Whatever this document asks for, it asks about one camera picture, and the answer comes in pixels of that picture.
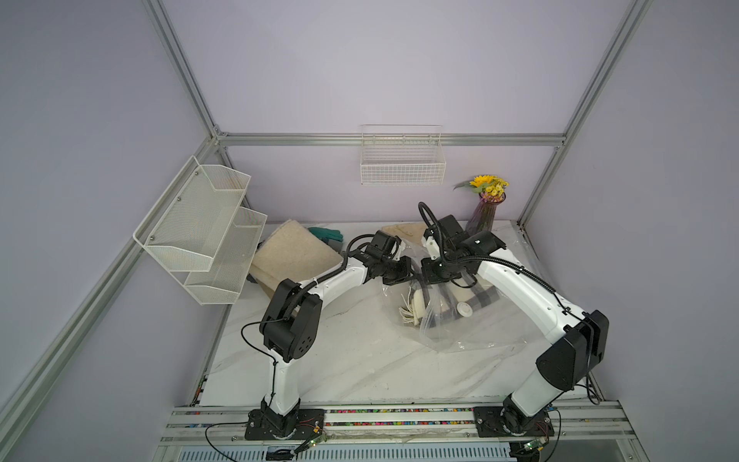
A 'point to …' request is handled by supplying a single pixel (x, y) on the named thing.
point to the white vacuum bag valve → (464, 309)
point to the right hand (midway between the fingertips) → (429, 279)
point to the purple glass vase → (483, 216)
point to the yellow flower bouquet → (491, 189)
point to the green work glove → (325, 234)
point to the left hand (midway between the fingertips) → (416, 277)
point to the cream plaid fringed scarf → (443, 302)
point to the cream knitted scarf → (289, 251)
